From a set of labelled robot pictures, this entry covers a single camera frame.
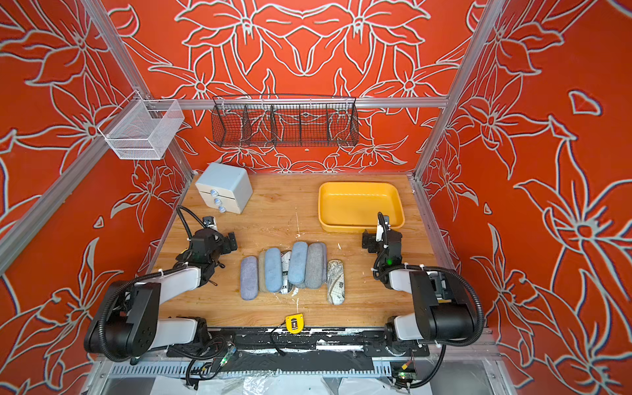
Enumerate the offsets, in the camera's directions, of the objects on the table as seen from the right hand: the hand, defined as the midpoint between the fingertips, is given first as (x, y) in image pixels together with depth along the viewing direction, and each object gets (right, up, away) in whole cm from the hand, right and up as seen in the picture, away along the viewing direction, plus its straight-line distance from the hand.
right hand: (380, 228), depth 92 cm
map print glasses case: (-18, -17, -9) cm, 27 cm away
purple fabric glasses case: (-48, -17, -8) cm, 51 cm away
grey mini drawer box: (-59, +15, +2) cm, 61 cm away
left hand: (-61, -2, +1) cm, 61 cm away
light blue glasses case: (-39, -14, -9) cm, 43 cm away
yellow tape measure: (-31, -28, -16) cm, 45 cm away
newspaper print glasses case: (-35, -18, -10) cm, 40 cm away
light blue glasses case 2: (-31, -11, -8) cm, 34 cm away
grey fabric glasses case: (-25, -12, -8) cm, 29 cm away
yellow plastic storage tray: (-7, +7, +19) cm, 21 cm away
